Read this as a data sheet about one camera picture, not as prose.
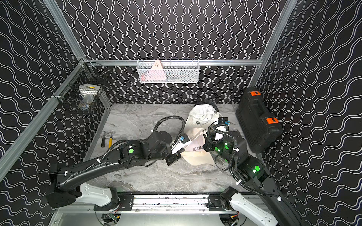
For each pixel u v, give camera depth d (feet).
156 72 2.95
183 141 1.75
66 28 2.52
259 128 2.63
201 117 3.18
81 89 2.61
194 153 2.56
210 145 1.77
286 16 2.36
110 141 3.20
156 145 1.50
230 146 1.42
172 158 1.84
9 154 1.68
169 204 2.47
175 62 3.02
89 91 2.67
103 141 3.20
